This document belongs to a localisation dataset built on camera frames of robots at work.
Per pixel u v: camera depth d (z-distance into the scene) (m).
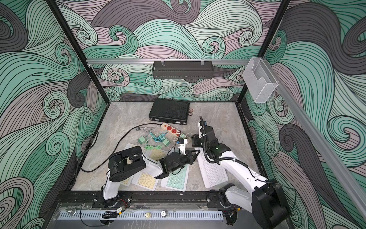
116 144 0.95
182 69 0.96
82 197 0.76
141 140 0.95
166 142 0.93
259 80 0.79
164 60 0.93
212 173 0.79
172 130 0.99
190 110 1.14
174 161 0.65
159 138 0.95
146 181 0.79
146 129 1.01
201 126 0.73
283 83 0.73
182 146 0.76
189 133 0.84
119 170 0.48
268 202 0.39
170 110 1.07
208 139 0.61
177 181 0.80
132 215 0.70
